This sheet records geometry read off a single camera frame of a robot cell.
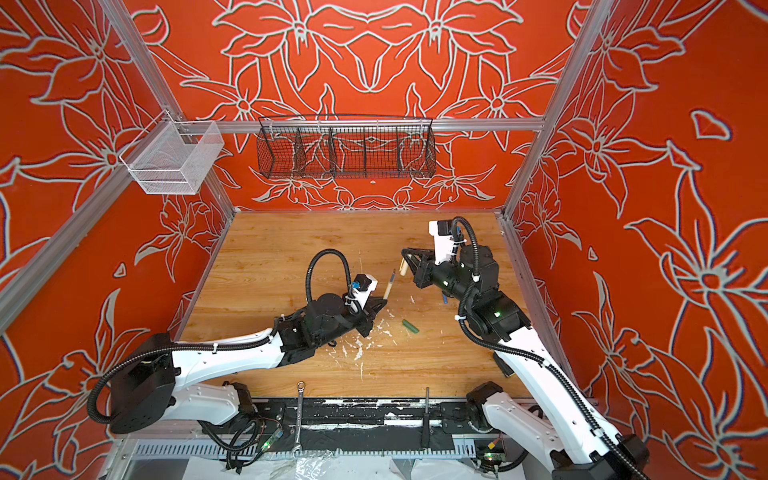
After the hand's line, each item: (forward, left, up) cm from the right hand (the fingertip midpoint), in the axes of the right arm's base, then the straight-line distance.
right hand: (400, 252), depth 65 cm
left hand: (-4, +3, -14) cm, 15 cm away
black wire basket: (+49, +16, -3) cm, 51 cm away
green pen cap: (-4, -4, -32) cm, 33 cm away
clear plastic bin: (+40, +70, 0) cm, 80 cm away
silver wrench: (-20, +26, -32) cm, 46 cm away
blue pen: (+5, -16, -34) cm, 38 cm away
